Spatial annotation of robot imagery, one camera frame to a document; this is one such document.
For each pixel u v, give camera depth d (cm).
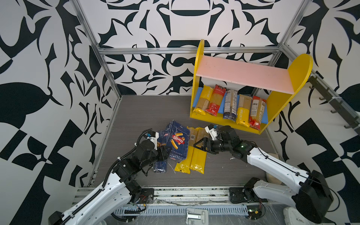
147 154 57
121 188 49
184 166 83
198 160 85
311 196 40
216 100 96
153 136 67
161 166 82
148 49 95
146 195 74
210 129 74
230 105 92
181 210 71
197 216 67
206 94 99
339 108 55
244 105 92
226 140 63
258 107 91
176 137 79
